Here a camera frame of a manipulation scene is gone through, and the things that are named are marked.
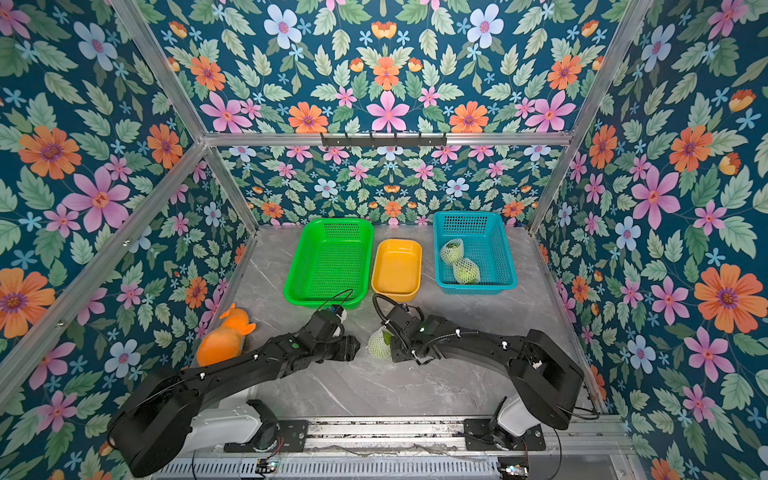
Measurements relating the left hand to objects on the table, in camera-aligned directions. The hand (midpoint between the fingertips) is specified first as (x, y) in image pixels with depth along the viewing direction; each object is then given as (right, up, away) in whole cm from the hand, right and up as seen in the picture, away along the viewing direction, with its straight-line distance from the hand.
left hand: (357, 345), depth 86 cm
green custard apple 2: (+31, +27, +18) cm, 45 cm away
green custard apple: (+35, +21, +12) cm, 42 cm away
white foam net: (+7, +1, -4) cm, 8 cm away
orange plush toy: (-35, +3, -5) cm, 36 cm away
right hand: (+13, 0, -2) cm, 13 cm away
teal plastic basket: (+40, +27, +25) cm, 54 cm away
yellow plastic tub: (+11, +21, +20) cm, 31 cm away
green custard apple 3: (+7, +1, -4) cm, 8 cm away
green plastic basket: (-14, +23, +22) cm, 34 cm away
